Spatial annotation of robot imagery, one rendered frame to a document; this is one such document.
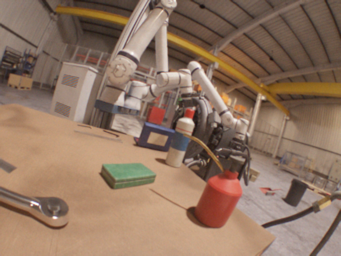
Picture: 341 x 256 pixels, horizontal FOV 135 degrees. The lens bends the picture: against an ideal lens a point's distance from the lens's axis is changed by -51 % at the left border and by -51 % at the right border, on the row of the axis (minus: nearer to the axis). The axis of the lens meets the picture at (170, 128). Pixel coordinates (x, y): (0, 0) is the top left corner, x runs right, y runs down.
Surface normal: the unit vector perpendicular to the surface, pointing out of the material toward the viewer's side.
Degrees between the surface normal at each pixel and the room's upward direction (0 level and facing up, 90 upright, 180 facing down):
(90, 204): 0
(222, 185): 47
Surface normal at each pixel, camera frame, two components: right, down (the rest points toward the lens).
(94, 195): 0.30, -0.95
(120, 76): 0.32, 0.33
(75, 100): -0.04, 0.07
